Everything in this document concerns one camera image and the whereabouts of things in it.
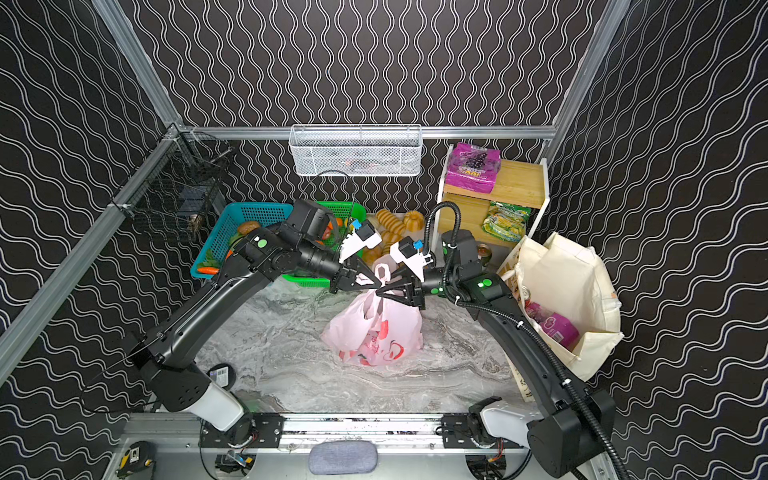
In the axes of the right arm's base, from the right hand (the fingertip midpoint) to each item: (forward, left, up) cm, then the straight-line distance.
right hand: (380, 287), depth 66 cm
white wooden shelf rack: (+34, -39, +1) cm, 52 cm away
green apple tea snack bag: (+35, -39, -13) cm, 54 cm away
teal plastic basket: (+40, +59, -20) cm, 74 cm away
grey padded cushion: (-29, +9, -28) cm, 41 cm away
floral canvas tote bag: (+9, -48, -13) cm, 51 cm away
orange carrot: (+19, +56, -19) cm, 62 cm away
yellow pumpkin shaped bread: (+48, -10, -26) cm, 56 cm away
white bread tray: (+43, -12, -29) cm, 53 cm away
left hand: (-3, -1, +6) cm, 6 cm away
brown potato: (+43, +53, -23) cm, 72 cm away
